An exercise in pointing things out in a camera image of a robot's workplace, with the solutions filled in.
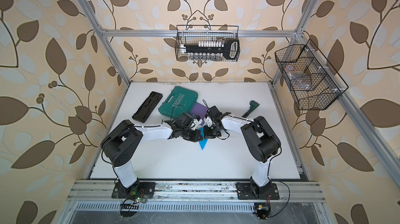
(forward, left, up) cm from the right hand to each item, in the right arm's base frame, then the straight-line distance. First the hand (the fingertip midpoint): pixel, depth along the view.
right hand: (205, 137), depth 93 cm
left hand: (-1, +2, +4) cm, 5 cm away
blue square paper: (-4, +1, +1) cm, 4 cm away
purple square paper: (+21, +3, -1) cm, 21 cm away
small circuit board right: (-36, -26, -3) cm, 45 cm away
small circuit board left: (-35, +35, +3) cm, 50 cm away
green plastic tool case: (+25, +16, +5) cm, 30 cm away
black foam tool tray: (+19, +39, +3) cm, 44 cm away
